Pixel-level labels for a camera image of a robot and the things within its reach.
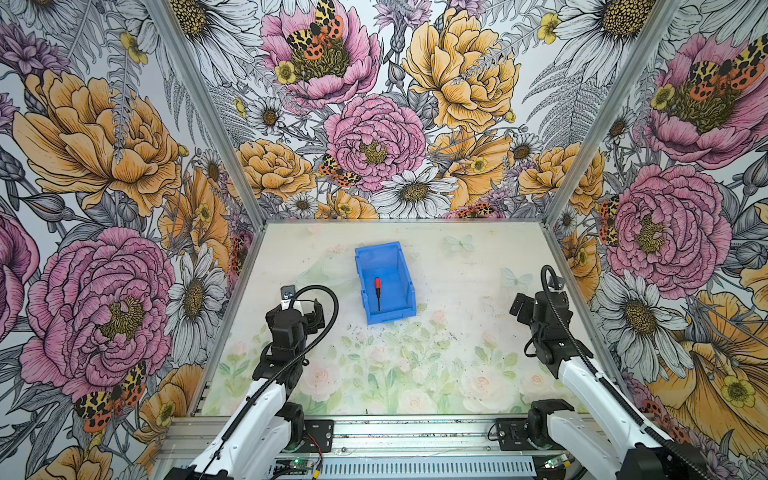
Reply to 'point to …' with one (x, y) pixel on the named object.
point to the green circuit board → (301, 464)
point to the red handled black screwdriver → (378, 288)
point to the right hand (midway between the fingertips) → (534, 308)
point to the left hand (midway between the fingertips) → (299, 311)
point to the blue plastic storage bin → (397, 296)
